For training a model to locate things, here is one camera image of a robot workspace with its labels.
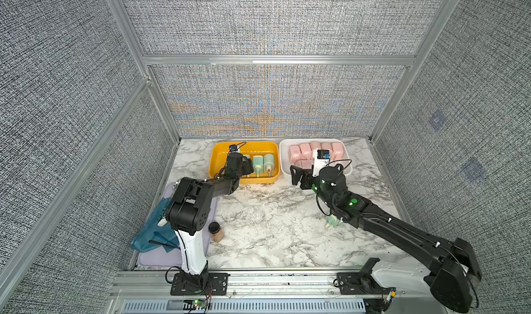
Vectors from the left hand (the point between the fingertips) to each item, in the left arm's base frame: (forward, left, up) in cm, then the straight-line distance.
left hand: (249, 159), depth 100 cm
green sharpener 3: (+3, +1, -1) cm, 3 cm away
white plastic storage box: (+8, -18, -5) cm, 21 cm away
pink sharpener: (+3, -23, -1) cm, 23 cm away
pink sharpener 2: (+9, -35, -2) cm, 36 cm away
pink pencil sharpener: (+5, -46, -2) cm, 46 cm away
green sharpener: (-3, -10, -1) cm, 10 cm away
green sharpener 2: (-3, -4, 0) cm, 6 cm away
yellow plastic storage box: (+7, +16, -1) cm, 18 cm away
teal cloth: (-31, +40, -7) cm, 51 cm away
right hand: (-17, -20, +19) cm, 33 cm away
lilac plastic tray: (-41, +34, -9) cm, 54 cm away
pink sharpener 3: (+7, -40, 0) cm, 41 cm away
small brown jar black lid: (-36, +12, +1) cm, 37 cm away
